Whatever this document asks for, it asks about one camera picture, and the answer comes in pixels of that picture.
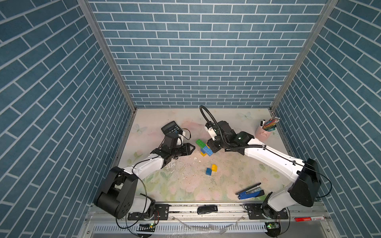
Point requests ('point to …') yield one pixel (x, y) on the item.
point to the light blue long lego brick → (208, 150)
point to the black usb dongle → (207, 208)
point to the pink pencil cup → (262, 134)
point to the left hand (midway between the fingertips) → (196, 148)
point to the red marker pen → (305, 218)
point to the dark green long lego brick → (200, 143)
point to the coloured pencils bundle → (270, 125)
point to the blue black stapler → (254, 191)
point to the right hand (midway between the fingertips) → (210, 142)
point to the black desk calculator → (172, 127)
